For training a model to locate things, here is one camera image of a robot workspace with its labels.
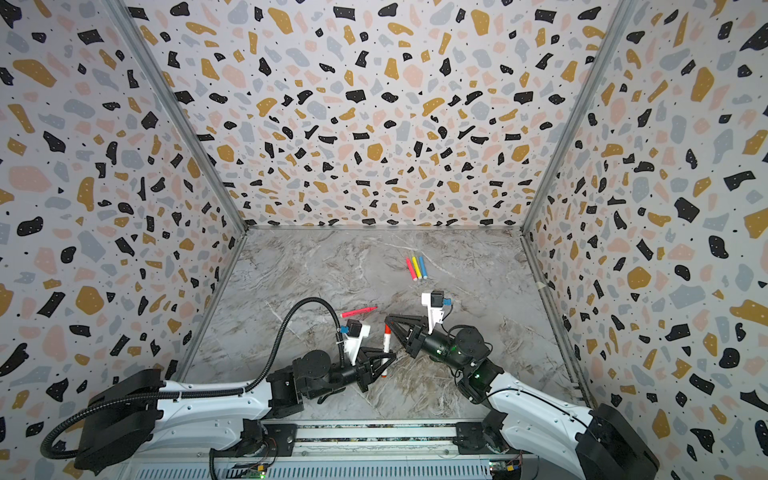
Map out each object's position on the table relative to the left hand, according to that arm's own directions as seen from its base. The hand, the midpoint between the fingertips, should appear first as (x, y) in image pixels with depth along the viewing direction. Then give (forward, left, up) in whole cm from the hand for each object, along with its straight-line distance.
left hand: (394, 353), depth 68 cm
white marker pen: (+2, +2, +1) cm, 3 cm away
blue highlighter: (+40, -10, -21) cm, 46 cm away
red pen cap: (+4, +1, +2) cm, 5 cm away
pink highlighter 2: (+41, -5, -21) cm, 46 cm away
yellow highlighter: (+40, -8, -21) cm, 46 cm away
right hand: (+5, +2, +6) cm, 8 cm away
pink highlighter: (+22, +12, -21) cm, 33 cm away
